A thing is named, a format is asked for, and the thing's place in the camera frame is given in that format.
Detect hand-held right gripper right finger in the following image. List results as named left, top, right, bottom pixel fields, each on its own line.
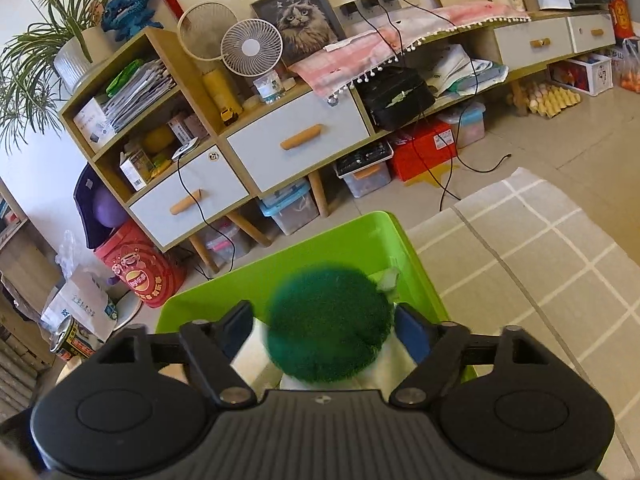
left=390, top=305, right=548, bottom=408

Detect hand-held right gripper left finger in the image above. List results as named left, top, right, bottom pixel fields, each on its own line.
left=92, top=300, right=253, bottom=406

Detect green and white plush toy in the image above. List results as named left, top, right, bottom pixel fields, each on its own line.
left=232, top=262, right=423, bottom=391

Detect green plastic bin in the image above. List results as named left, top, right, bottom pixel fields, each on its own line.
left=155, top=210, right=481, bottom=386

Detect red cartoon print bag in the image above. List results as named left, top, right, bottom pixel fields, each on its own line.
left=95, top=220, right=187, bottom=309

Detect white round stand base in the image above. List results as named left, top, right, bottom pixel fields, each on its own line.
left=107, top=290, right=143, bottom=331

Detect clear storage box blue lid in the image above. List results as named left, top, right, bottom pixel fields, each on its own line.
left=257, top=180, right=321, bottom=236

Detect white drawer with round lock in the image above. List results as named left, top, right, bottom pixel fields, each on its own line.
left=127, top=145, right=250, bottom=248

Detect white paper bag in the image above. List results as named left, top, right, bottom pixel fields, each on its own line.
left=40, top=267, right=118, bottom=341

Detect metal can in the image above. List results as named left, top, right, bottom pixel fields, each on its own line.
left=49, top=316, right=96, bottom=361

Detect clear storage box with tools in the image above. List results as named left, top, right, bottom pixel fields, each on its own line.
left=335, top=140, right=393, bottom=198

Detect purple plush toy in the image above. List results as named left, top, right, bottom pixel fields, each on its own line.
left=73, top=164, right=132, bottom=251

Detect clear plastic bag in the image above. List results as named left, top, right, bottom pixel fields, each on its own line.
left=55, top=230, right=91, bottom=281

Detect red cardboard box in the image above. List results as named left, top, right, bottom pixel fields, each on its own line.
left=387, top=120, right=458, bottom=181

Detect white medicine box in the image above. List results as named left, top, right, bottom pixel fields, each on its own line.
left=119, top=147, right=156, bottom=191

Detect wooden cabinet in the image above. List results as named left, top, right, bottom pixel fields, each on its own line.
left=57, top=7, right=618, bottom=276

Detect yellow ball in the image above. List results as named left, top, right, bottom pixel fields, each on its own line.
left=142, top=127, right=176, bottom=156

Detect small brown boxes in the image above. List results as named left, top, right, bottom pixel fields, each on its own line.
left=167, top=110, right=208, bottom=143

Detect large white drawer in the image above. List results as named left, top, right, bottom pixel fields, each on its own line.
left=226, top=92, right=373, bottom=193

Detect wooden bookshelf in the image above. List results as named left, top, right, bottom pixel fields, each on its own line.
left=0, top=180, right=66, bottom=386

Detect black bag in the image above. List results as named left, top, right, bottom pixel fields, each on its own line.
left=356, top=66, right=436, bottom=131

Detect yellow cylinder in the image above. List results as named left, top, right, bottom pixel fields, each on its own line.
left=202, top=69, right=243, bottom=116

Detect white grey box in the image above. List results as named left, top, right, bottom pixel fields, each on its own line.
left=74, top=95, right=118, bottom=153

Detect stack of papers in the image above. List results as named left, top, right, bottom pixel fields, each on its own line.
left=102, top=57, right=176, bottom=131

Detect white paper pile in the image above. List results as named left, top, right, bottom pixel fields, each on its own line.
left=430, top=42, right=511, bottom=98

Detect yellow egg tray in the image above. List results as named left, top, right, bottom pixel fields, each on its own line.
left=510, top=80, right=583, bottom=118

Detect green packet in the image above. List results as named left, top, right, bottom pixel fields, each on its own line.
left=105, top=59, right=146, bottom=96

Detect white desk fan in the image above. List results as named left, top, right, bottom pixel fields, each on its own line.
left=220, top=19, right=285, bottom=78

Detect pink tasselled cloth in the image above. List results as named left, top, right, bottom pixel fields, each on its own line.
left=289, top=2, right=531, bottom=106

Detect white round fan guard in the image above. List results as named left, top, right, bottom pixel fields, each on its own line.
left=177, top=2, right=238, bottom=61

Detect white red gift box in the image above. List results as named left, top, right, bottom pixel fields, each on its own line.
left=547, top=52, right=613, bottom=97

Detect white ribbed plant pot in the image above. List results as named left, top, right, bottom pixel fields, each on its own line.
left=52, top=27, right=108, bottom=93

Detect framed cat picture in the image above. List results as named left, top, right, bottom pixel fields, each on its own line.
left=250, top=0, right=347, bottom=68

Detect small white drawer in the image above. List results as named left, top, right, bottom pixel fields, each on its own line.
left=567, top=14, right=617, bottom=53
left=492, top=17, right=573, bottom=68

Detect blue alien plush toy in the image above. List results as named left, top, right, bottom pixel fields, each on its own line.
left=100, top=0, right=166, bottom=41

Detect bag of oranges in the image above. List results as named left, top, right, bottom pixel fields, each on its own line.
left=617, top=37, right=640, bottom=93

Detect green spider plant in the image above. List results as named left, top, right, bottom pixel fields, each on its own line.
left=0, top=0, right=123, bottom=156

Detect red gold gift bag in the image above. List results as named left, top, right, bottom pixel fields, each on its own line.
left=605, top=0, right=636, bottom=41

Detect black power cable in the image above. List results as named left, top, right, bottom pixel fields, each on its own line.
left=362, top=5, right=512, bottom=211

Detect wall socket strip with plugs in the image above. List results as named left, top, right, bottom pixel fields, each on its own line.
left=340, top=0, right=418, bottom=17

